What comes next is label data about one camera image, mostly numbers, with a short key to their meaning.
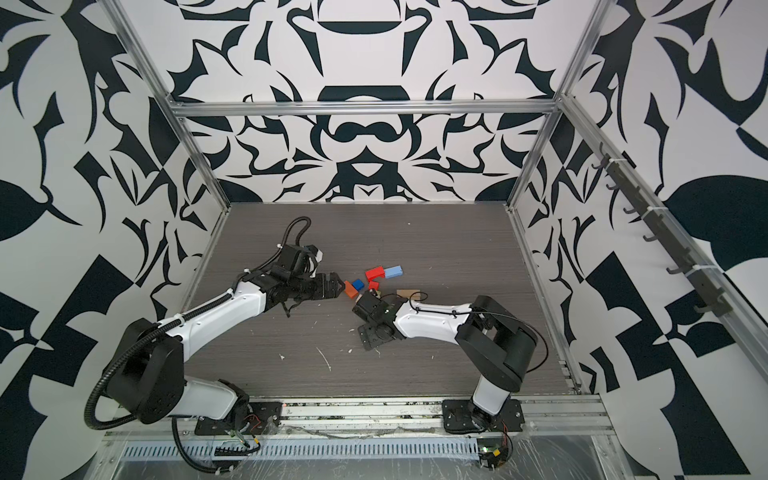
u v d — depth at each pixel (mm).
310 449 649
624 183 637
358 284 969
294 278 711
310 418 759
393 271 1000
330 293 773
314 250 813
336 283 797
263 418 743
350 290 960
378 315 667
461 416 743
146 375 420
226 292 555
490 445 723
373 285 964
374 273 984
